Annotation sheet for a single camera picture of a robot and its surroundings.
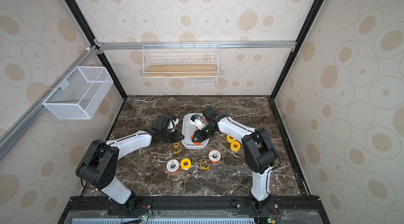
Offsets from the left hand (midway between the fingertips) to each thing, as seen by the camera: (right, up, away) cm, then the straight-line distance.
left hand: (186, 136), depth 89 cm
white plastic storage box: (0, +3, +12) cm, 12 cm away
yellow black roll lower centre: (+11, -15, -3) cm, 19 cm away
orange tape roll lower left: (-7, -16, -4) cm, 18 cm away
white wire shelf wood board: (+7, +46, +10) cm, 47 cm away
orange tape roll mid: (+6, -4, -2) cm, 8 cm away
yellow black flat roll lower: (-6, -7, +3) cm, 10 cm away
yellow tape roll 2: (+26, -3, +6) cm, 27 cm away
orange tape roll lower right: (+16, -12, 0) cm, 20 cm away
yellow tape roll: (0, -15, -3) cm, 15 cm away
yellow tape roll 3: (+29, -6, +3) cm, 29 cm away
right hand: (+4, -3, -2) cm, 5 cm away
